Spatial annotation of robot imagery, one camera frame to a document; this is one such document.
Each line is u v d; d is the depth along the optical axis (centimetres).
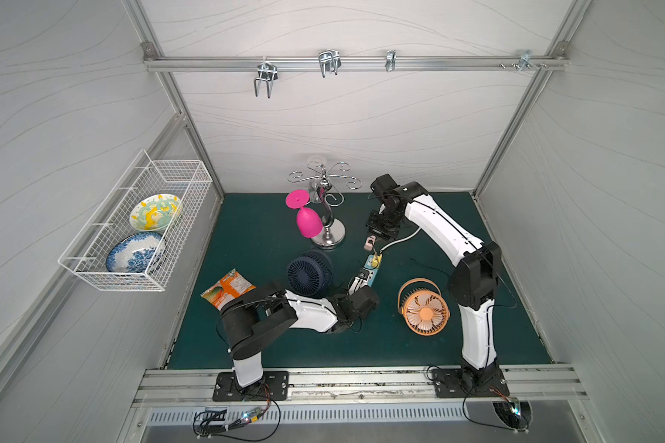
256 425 68
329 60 76
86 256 55
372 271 89
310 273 85
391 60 78
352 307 69
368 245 86
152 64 77
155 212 70
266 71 78
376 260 93
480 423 69
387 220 75
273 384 74
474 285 52
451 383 74
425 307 79
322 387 75
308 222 88
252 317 48
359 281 78
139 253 63
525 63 77
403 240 104
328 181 86
